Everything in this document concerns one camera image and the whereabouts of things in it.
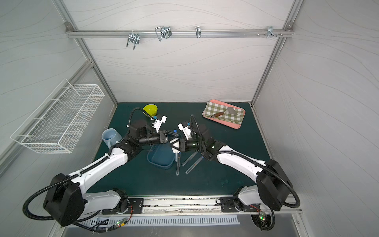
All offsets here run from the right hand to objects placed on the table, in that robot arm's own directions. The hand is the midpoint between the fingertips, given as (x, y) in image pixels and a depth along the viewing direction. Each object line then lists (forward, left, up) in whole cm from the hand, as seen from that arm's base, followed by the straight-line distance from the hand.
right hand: (170, 145), depth 73 cm
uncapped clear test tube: (-3, -2, -20) cm, 21 cm away
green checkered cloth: (+46, -25, -21) cm, 57 cm away
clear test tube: (-5, -4, -3) cm, 7 cm away
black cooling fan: (-27, -47, -24) cm, 60 cm away
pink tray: (+29, -41, -22) cm, 55 cm away
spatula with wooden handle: (+42, -37, -20) cm, 60 cm away
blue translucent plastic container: (+3, +9, -19) cm, 22 cm away
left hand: (+3, -4, +4) cm, 6 cm away
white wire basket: (+2, +52, +12) cm, 54 cm away
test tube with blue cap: (+4, -11, -20) cm, 24 cm away
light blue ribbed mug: (+15, +46, -18) cm, 51 cm away
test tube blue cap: (-2, -12, -21) cm, 24 cm away
